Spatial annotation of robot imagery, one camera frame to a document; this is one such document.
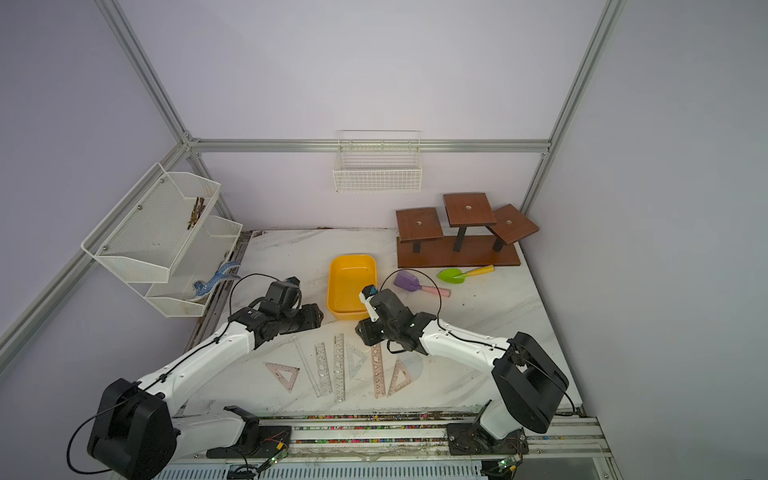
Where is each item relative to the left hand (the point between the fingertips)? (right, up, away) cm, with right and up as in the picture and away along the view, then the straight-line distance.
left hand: (314, 318), depth 86 cm
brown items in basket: (-31, +30, -5) cm, 44 cm away
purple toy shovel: (+29, +9, +19) cm, 36 cm away
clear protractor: (+29, -13, +1) cm, 32 cm away
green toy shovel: (+46, +11, +21) cm, 52 cm away
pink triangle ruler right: (+25, -14, 0) cm, 29 cm away
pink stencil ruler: (+19, -15, 0) cm, 24 cm away
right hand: (+15, -3, -2) cm, 15 cm away
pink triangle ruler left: (-12, -15, 0) cm, 19 cm away
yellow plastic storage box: (+7, +11, +21) cm, 25 cm away
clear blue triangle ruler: (+12, -13, +2) cm, 17 cm away
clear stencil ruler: (+3, -15, 0) cm, 15 cm away
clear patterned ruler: (+7, -15, 0) cm, 17 cm away
